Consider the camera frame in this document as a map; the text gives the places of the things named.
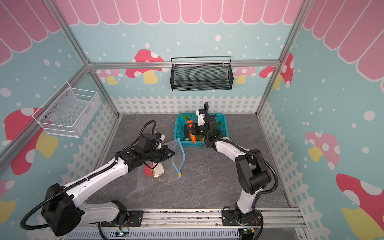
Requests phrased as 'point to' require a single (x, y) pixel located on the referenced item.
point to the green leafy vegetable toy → (185, 116)
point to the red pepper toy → (148, 171)
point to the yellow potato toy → (158, 170)
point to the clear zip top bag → (173, 168)
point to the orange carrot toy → (193, 137)
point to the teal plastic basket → (186, 139)
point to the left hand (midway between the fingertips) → (174, 156)
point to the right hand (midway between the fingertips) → (188, 123)
